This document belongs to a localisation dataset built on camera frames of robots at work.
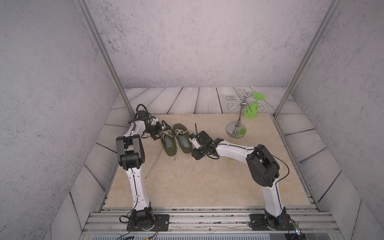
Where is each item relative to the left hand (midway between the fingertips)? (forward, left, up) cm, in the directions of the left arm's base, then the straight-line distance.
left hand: (168, 129), depth 102 cm
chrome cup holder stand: (+5, -49, -7) cm, 50 cm away
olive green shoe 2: (0, -7, 0) cm, 7 cm away
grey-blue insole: (-8, -1, -5) cm, 9 cm away
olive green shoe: (-1, 0, 0) cm, 1 cm away
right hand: (-16, -18, -3) cm, 24 cm away
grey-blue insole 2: (-6, -10, -5) cm, 13 cm away
